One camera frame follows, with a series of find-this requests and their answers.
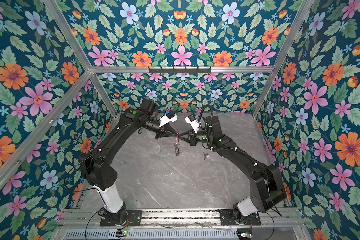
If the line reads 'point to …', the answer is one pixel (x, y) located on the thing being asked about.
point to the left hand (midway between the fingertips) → (177, 130)
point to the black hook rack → (180, 71)
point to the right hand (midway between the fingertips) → (180, 135)
